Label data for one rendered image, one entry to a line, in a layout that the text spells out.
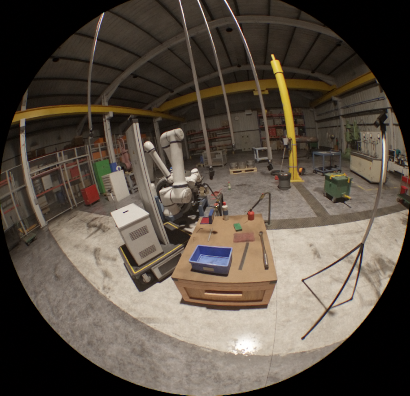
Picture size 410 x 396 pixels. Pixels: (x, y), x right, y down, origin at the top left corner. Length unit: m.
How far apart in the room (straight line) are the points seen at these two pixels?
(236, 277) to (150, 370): 1.14
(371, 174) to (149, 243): 6.06
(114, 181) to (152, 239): 4.68
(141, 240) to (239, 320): 1.20
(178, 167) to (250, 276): 1.12
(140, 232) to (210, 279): 0.80
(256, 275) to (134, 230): 1.13
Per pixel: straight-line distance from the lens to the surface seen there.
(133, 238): 1.45
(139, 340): 1.59
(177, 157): 1.35
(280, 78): 5.04
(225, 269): 1.04
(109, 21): 8.17
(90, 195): 7.21
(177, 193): 1.35
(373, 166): 5.73
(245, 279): 1.07
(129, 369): 1.61
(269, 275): 1.10
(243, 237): 1.39
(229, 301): 1.38
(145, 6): 8.03
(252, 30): 10.49
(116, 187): 6.03
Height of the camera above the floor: 1.36
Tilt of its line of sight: 18 degrees down
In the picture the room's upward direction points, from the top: 10 degrees counter-clockwise
